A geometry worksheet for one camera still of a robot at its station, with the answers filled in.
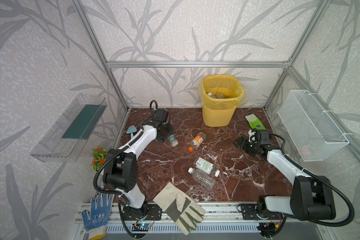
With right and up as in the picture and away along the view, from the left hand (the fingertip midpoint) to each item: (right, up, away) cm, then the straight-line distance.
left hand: (174, 126), depth 90 cm
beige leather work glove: (+8, -42, -18) cm, 46 cm away
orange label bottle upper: (+15, -9, +6) cm, 18 cm away
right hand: (+39, -8, 0) cm, 40 cm away
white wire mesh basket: (+63, -3, -27) cm, 69 cm away
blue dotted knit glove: (-36, -41, -15) cm, 57 cm away
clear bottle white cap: (+31, +22, +15) cm, 41 cm away
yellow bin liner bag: (+33, +28, +18) cm, 47 cm away
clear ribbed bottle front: (+14, -27, -10) cm, 32 cm away
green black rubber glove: (+58, +2, +21) cm, 62 cm away
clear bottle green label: (+19, -23, -4) cm, 30 cm away
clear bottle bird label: (0, -9, -4) cm, 9 cm away
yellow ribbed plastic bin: (+28, +8, +11) cm, 31 cm away
